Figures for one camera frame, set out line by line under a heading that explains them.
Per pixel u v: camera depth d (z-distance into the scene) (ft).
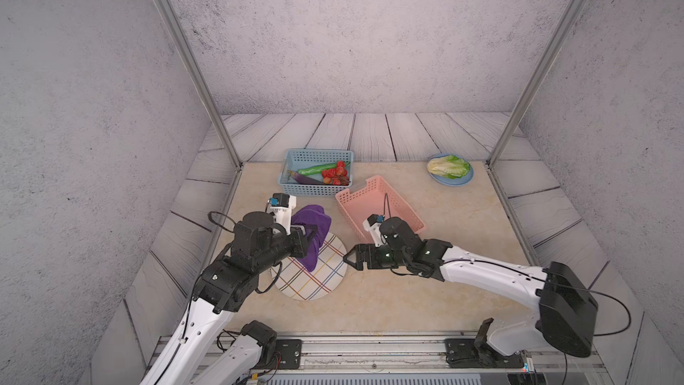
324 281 2.76
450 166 3.63
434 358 2.42
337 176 3.65
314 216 2.16
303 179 3.75
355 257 2.24
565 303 1.36
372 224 2.38
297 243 1.89
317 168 3.78
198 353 1.32
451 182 3.65
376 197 3.62
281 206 1.89
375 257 2.25
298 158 3.90
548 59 2.86
